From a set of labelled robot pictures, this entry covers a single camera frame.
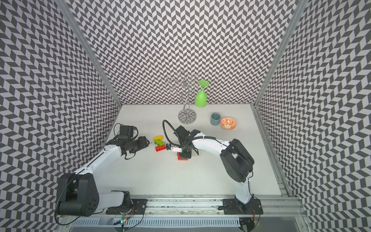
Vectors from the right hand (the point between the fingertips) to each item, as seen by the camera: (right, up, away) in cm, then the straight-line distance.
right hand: (185, 153), depth 88 cm
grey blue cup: (+21, +22, +17) cm, 35 cm away
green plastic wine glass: (+10, +33, +3) cm, 35 cm away
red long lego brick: (-16, +2, +5) cm, 17 cm away
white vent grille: (-12, -29, -19) cm, 37 cm away
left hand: (-24, +6, 0) cm, 25 cm away
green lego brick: (-18, +6, +6) cm, 19 cm away
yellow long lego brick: (-17, +9, +8) cm, 21 cm away
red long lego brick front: (-3, -3, 0) cm, 4 cm away
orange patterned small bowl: (+31, +18, +17) cm, 39 cm away
